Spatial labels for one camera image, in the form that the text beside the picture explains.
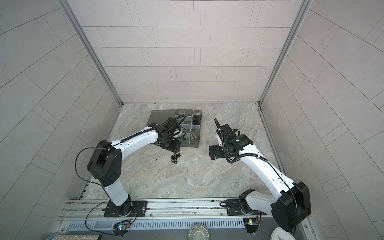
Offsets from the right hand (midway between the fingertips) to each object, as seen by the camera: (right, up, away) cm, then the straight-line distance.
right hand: (216, 154), depth 78 cm
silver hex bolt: (-14, +6, +17) cm, 23 cm away
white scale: (+25, -30, -15) cm, 42 cm away
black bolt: (-11, +17, +27) cm, 34 cm away
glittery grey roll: (-61, -30, -17) cm, 70 cm away
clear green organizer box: (-14, +14, +21) cm, 28 cm away
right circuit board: (+15, -30, -10) cm, 35 cm away
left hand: (-20, +1, +9) cm, 22 cm away
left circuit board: (-43, -28, -14) cm, 53 cm away
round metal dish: (-9, -31, -13) cm, 35 cm away
